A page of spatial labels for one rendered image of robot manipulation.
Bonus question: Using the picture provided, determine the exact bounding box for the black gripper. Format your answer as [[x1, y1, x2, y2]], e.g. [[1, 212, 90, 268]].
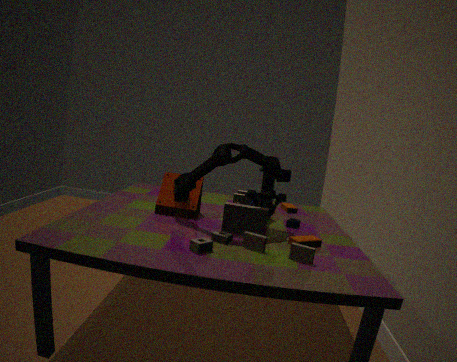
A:
[[246, 181, 286, 214]]

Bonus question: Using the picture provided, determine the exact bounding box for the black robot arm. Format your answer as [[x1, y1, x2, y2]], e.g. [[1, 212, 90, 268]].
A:
[[173, 143, 291, 203]]

